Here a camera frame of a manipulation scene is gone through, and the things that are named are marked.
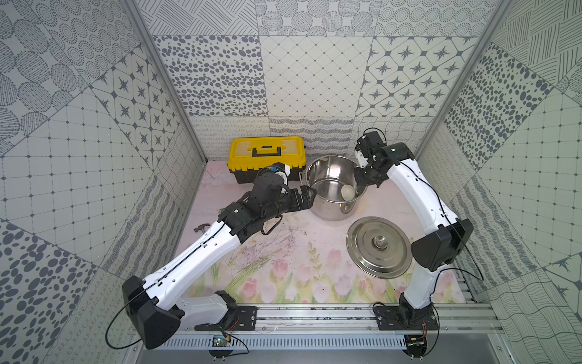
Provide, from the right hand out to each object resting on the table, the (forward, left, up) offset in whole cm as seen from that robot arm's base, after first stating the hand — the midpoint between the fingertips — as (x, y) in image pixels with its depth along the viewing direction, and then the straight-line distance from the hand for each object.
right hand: (365, 182), depth 82 cm
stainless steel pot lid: (-15, -8, -22) cm, 28 cm away
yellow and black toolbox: (+20, +48, -6) cm, 53 cm away
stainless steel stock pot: (+17, +9, -19) cm, 27 cm away
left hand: (-10, +22, +9) cm, 26 cm away
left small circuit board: (-47, +49, -25) cm, 72 cm away
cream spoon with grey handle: (+11, +2, -20) cm, 23 cm away
